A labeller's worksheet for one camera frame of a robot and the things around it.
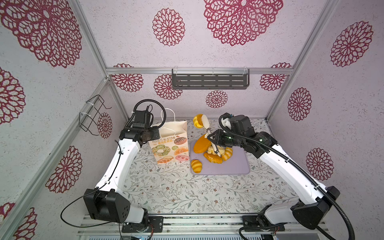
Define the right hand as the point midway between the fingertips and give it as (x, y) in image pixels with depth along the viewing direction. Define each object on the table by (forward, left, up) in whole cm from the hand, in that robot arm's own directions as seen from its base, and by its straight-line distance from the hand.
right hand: (208, 135), depth 69 cm
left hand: (+6, +29, -8) cm, 30 cm away
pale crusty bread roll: (+8, -10, -24) cm, 27 cm away
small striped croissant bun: (-1, +5, -29) cm, 30 cm away
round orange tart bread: (+8, +5, 0) cm, 9 cm away
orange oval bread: (+4, -5, -27) cm, 28 cm away
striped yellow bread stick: (+9, -15, -29) cm, 34 cm away
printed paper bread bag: (+4, +19, -14) cm, 24 cm away
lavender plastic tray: (+3, -21, -33) cm, 39 cm away
